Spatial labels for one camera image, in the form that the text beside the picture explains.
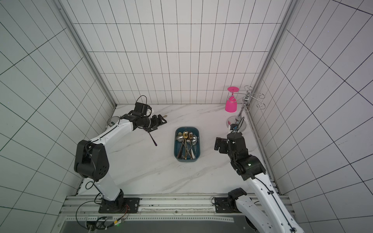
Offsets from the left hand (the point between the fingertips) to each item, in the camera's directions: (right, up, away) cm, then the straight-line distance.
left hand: (161, 126), depth 89 cm
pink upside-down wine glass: (+47, +14, +9) cm, 50 cm away
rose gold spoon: (+19, -7, +8) cm, 22 cm away
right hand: (+34, -5, -14) cm, 37 cm away
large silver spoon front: (+12, -8, +8) cm, 16 cm away
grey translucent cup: (-36, +4, +11) cm, 38 cm away
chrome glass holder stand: (+55, +2, +14) cm, 57 cm away
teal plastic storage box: (+23, -4, +8) cm, 25 cm away
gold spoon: (+15, -7, +9) cm, 19 cm away
